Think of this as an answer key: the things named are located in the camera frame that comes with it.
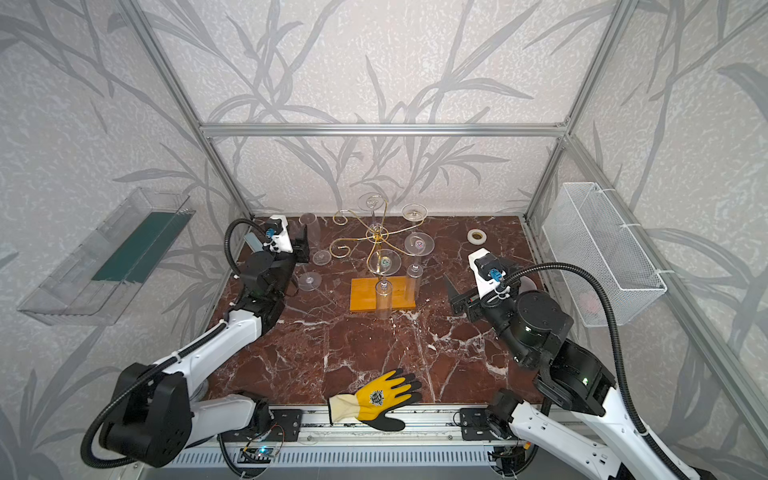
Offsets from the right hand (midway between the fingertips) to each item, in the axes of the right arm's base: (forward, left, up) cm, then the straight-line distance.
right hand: (468, 254), depth 59 cm
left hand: (+19, +40, -8) cm, 45 cm away
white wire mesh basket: (+11, -29, -5) cm, 31 cm away
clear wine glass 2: (+23, +22, -7) cm, 32 cm away
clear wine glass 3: (+8, +10, -7) cm, 15 cm away
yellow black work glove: (-20, +21, -37) cm, 47 cm away
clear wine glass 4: (+3, +17, -6) cm, 19 cm away
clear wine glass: (+12, +42, -28) cm, 52 cm away
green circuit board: (-30, +49, -41) cm, 71 cm away
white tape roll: (+39, -15, -41) cm, 58 cm away
